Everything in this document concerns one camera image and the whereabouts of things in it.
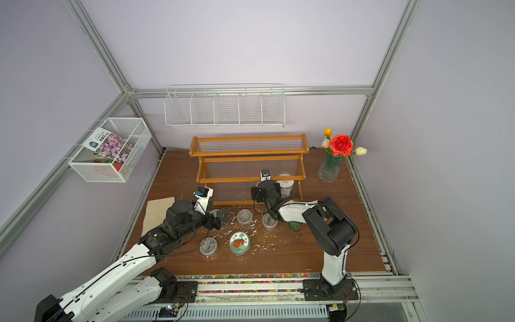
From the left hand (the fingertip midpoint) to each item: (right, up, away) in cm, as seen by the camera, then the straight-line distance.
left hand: (221, 207), depth 77 cm
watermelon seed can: (+30, -10, +8) cm, 32 cm away
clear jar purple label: (-5, -16, +2) cm, 17 cm away
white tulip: (+56, +22, +5) cm, 61 cm away
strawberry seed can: (+7, -14, 0) cm, 16 cm away
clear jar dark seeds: (+8, -6, +11) cm, 15 cm away
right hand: (+15, +8, +19) cm, 26 cm away
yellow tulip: (+45, +31, +10) cm, 55 cm away
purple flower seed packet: (-41, +24, -3) cm, 47 cm away
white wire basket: (-47, +16, -3) cm, 50 cm away
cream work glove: (-36, -6, +18) cm, 40 cm away
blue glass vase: (+48, +14, +22) cm, 55 cm away
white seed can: (+27, +7, +15) cm, 31 cm away
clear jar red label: (+19, -9, +9) cm, 23 cm away
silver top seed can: (-1, 0, -8) cm, 8 cm away
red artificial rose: (+45, +24, -5) cm, 51 cm away
